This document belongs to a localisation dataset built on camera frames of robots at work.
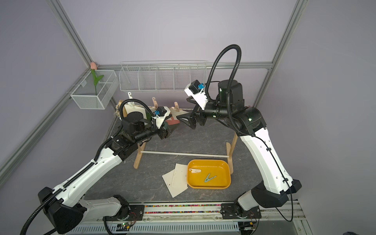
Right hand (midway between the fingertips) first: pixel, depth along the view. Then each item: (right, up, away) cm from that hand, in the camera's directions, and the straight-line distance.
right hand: (184, 106), depth 56 cm
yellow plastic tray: (+17, -34, +33) cm, 50 cm away
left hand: (-5, -5, +12) cm, 14 cm away
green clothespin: (+12, -38, +27) cm, 48 cm away
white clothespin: (+4, -35, +30) cm, 46 cm away
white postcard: (-6, -39, +28) cm, 49 cm away
